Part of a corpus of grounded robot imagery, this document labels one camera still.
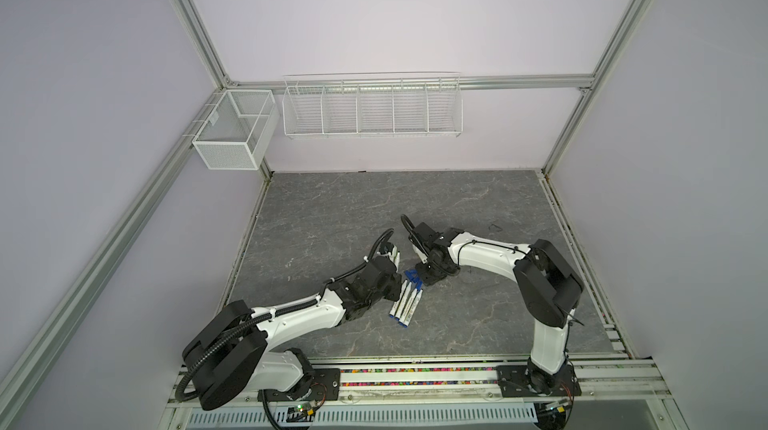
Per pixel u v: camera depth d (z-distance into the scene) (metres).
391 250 0.77
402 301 0.87
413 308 0.85
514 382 0.74
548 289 0.49
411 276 0.92
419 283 0.88
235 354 0.41
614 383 0.75
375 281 0.65
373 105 1.08
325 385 0.74
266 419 0.70
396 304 0.86
